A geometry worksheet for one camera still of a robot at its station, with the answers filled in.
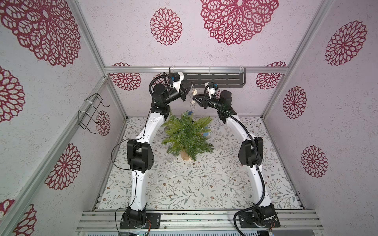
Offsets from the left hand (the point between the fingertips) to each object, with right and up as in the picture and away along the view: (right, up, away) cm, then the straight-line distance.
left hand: (194, 81), depth 76 cm
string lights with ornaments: (0, -9, +9) cm, 13 cm away
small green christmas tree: (-4, -29, -3) cm, 29 cm away
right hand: (0, -5, +10) cm, 11 cm away
